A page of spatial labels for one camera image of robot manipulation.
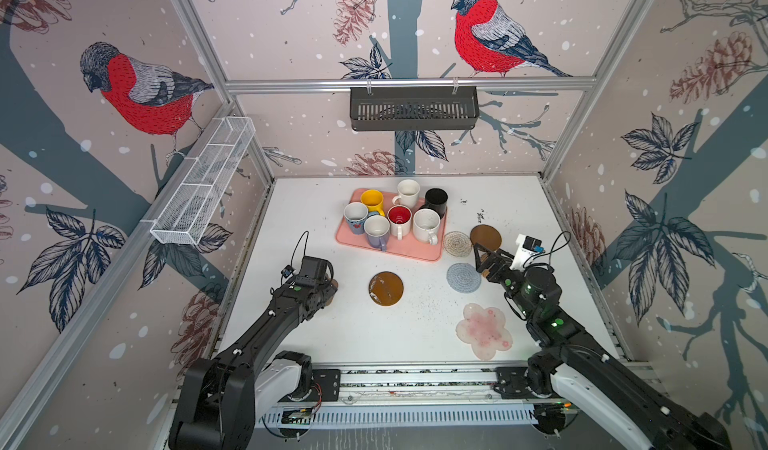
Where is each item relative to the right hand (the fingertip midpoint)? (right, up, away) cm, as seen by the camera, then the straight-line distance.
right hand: (483, 250), depth 78 cm
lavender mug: (-30, +4, +22) cm, 37 cm away
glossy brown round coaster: (-26, -14, +12) cm, 32 cm away
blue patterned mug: (-38, +9, +24) cm, 45 cm away
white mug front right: (-13, +5, +25) cm, 28 cm away
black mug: (-9, +14, +24) cm, 29 cm away
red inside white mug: (-22, +7, +25) cm, 34 cm away
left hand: (-45, -14, +8) cm, 48 cm away
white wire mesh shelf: (-74, +11, -7) cm, 76 cm away
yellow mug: (-31, +13, +25) cm, 42 cm away
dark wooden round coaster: (+8, +1, +24) cm, 25 cm away
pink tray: (-20, -3, +22) cm, 30 cm away
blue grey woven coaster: (-2, -11, +14) cm, 18 cm away
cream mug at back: (-19, +16, +28) cm, 38 cm away
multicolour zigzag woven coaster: (-2, -2, +23) cm, 23 cm away
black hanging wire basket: (-17, +47, +28) cm, 57 cm away
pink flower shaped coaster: (+2, -23, +5) cm, 24 cm away
